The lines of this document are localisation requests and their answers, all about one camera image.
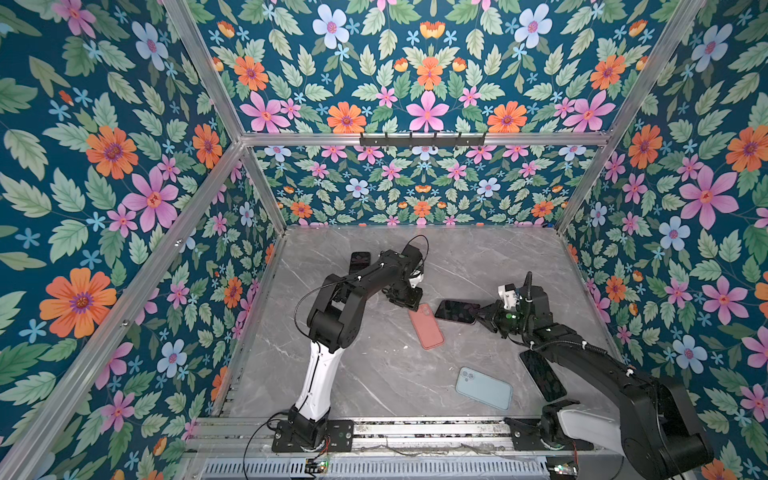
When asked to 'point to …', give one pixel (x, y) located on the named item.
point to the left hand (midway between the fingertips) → (417, 300)
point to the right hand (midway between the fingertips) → (470, 310)
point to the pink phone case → (427, 327)
